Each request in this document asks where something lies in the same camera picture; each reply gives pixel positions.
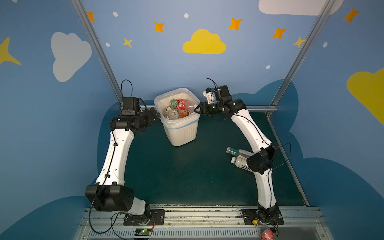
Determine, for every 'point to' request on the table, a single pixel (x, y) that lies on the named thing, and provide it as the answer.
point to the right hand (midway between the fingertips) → (199, 109)
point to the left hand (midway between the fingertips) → (157, 116)
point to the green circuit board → (143, 232)
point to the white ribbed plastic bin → (181, 136)
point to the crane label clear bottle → (172, 114)
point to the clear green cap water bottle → (236, 152)
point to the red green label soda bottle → (181, 104)
